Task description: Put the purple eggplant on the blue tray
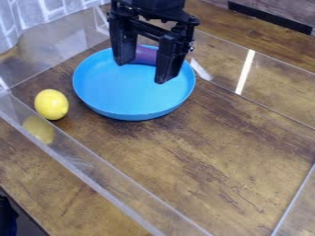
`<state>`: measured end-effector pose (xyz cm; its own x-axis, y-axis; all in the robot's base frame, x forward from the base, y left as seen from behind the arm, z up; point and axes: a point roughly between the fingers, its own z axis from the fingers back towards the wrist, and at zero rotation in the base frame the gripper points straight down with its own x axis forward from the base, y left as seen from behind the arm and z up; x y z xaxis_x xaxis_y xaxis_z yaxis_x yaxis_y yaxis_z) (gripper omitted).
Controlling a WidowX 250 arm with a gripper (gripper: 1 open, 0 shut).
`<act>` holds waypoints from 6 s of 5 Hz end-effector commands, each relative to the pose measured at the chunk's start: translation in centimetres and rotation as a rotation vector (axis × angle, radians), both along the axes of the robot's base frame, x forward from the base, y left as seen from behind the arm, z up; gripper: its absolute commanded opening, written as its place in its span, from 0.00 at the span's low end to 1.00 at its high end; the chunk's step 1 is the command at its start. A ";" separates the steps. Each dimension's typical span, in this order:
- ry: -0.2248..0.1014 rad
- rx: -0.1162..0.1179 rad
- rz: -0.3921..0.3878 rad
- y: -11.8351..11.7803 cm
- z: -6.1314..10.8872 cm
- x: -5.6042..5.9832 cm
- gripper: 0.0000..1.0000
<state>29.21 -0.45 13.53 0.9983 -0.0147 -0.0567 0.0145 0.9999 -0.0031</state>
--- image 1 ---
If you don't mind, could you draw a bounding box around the dark baseboard strip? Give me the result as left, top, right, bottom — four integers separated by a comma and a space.
228, 0, 315, 35

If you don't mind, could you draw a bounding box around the clear acrylic barrier wall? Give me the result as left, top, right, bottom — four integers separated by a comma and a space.
0, 0, 315, 236

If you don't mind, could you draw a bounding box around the purple toy eggplant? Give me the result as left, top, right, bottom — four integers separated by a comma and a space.
131, 45, 156, 65

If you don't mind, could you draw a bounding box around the white patterned curtain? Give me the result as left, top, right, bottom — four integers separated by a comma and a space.
0, 0, 109, 54

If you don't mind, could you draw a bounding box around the blue round tray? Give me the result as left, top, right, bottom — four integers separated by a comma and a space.
72, 48, 196, 121

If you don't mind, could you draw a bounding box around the yellow lemon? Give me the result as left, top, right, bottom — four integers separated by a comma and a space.
35, 89, 69, 120

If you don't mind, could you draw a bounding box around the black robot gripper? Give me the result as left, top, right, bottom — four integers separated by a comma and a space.
108, 0, 199, 84

